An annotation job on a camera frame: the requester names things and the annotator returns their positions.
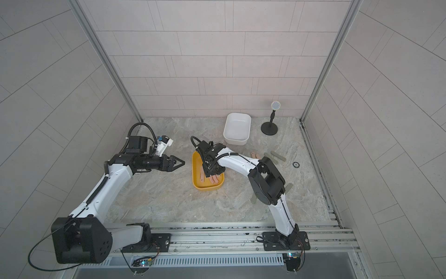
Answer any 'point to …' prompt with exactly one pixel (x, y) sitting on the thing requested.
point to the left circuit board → (144, 261)
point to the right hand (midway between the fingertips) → (211, 173)
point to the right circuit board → (293, 261)
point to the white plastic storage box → (237, 128)
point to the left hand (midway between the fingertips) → (181, 160)
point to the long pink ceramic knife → (213, 178)
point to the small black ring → (296, 164)
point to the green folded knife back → (270, 157)
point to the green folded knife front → (253, 199)
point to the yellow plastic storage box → (196, 164)
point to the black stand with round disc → (270, 128)
